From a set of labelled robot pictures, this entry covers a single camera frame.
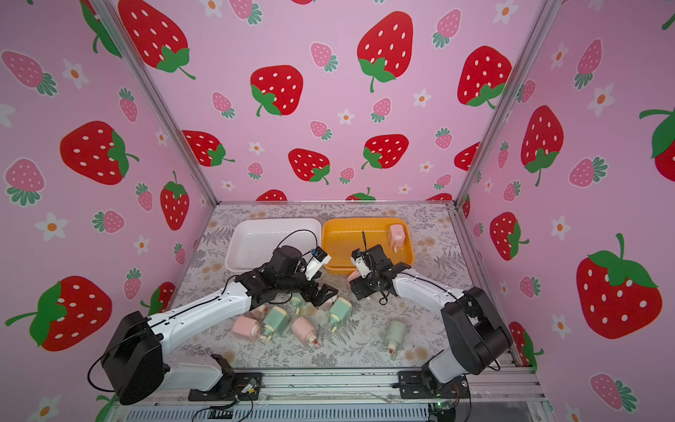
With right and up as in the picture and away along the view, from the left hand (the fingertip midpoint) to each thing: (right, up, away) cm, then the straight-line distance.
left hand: (330, 281), depth 80 cm
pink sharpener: (+25, +13, +21) cm, 35 cm away
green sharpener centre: (+3, -11, +2) cm, 11 cm away
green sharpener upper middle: (-11, -8, +5) cm, 15 cm away
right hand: (+13, -2, +11) cm, 17 cm away
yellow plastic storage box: (+3, +13, +31) cm, 34 cm away
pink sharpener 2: (-25, -14, -2) cm, 29 cm away
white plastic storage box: (-34, +11, +26) cm, 44 cm away
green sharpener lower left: (-17, -12, 0) cm, 21 cm away
